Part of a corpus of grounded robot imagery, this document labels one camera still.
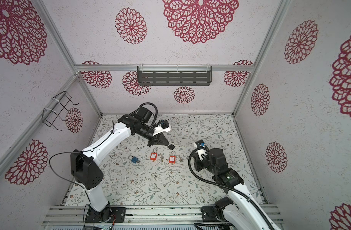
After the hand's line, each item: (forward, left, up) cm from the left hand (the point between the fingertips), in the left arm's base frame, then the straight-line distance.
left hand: (166, 145), depth 76 cm
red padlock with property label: (+3, -3, -21) cm, 21 cm away
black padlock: (-2, -3, +1) cm, 3 cm away
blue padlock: (+2, +22, -21) cm, 31 cm away
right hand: (-3, -14, -2) cm, 15 cm away
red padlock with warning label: (+5, +9, -20) cm, 23 cm away
